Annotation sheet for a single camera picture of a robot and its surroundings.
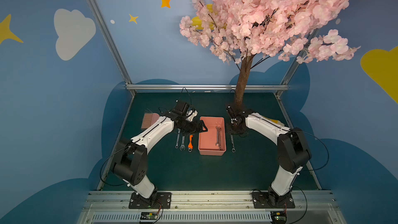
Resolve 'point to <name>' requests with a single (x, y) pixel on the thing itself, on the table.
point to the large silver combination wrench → (182, 145)
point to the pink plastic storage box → (207, 140)
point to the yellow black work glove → (274, 121)
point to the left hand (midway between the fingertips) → (201, 129)
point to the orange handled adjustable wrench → (190, 145)
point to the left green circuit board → (148, 215)
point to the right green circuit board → (279, 216)
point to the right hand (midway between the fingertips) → (233, 129)
